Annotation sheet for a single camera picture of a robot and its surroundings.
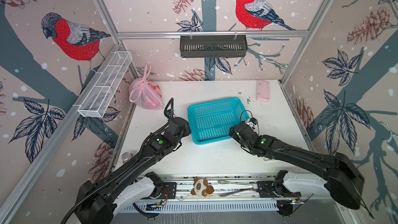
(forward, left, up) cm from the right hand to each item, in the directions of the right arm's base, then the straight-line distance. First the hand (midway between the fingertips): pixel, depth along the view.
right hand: (230, 133), depth 84 cm
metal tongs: (-27, +1, -9) cm, 29 cm away
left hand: (0, +24, +9) cm, 26 cm away
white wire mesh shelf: (+14, +67, +25) cm, 73 cm away
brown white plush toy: (-26, +15, -6) cm, 31 cm away
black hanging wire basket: (+54, +10, +21) cm, 59 cm away
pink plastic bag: (+24, +54, +5) cm, 59 cm away
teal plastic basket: (+13, +11, -9) cm, 19 cm away
